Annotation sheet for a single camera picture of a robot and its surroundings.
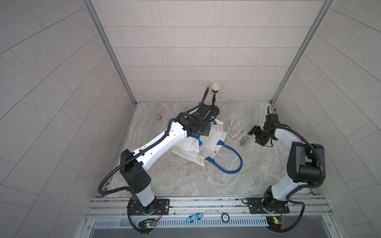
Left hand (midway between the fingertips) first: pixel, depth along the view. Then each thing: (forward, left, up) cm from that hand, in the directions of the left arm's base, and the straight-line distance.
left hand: (207, 127), depth 78 cm
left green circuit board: (-40, +27, -18) cm, 51 cm away
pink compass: (+8, -22, -19) cm, 30 cm away
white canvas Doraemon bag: (-12, +5, -1) cm, 13 cm away
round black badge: (-37, -8, -20) cm, 43 cm away
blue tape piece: (-38, +6, -17) cm, 42 cm away
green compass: (+3, -25, -18) cm, 31 cm away
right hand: (+6, -29, -14) cm, 33 cm away
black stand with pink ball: (+27, -6, +5) cm, 28 cm away
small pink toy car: (+22, +33, -18) cm, 44 cm away
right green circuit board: (-39, -31, -20) cm, 54 cm away
